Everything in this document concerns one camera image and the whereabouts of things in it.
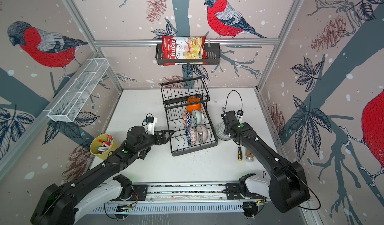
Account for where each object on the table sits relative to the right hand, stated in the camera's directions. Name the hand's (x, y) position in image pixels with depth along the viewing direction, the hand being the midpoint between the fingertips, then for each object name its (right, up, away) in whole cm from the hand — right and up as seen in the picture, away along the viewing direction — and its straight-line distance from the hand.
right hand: (231, 131), depth 85 cm
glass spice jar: (+10, -13, -3) cm, 17 cm away
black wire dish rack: (-29, +18, +25) cm, 43 cm away
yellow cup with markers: (-73, -7, -3) cm, 73 cm away
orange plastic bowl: (-25, +13, +19) cm, 34 cm away
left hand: (-35, +1, -8) cm, 36 cm away
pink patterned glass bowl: (-16, -1, -1) cm, 17 cm away
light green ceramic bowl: (-20, +8, +7) cm, 22 cm away
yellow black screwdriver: (+5, -13, +1) cm, 14 cm away
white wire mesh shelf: (-83, +15, -13) cm, 86 cm away
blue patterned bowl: (-23, -2, -2) cm, 23 cm away
